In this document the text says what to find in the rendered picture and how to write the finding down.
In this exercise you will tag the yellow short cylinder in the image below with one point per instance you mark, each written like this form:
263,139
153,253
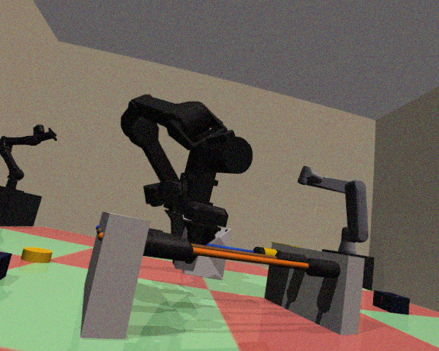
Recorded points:
36,255

